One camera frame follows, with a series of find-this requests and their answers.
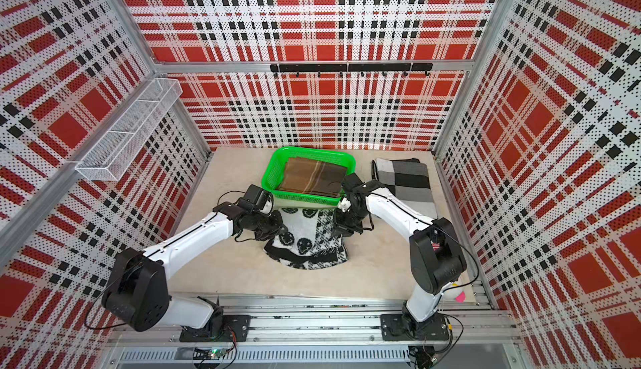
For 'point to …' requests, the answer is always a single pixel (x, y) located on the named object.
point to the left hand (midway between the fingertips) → (290, 228)
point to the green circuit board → (209, 354)
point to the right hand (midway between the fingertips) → (336, 233)
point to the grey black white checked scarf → (409, 180)
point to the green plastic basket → (279, 159)
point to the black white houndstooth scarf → (308, 242)
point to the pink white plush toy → (461, 298)
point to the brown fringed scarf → (311, 176)
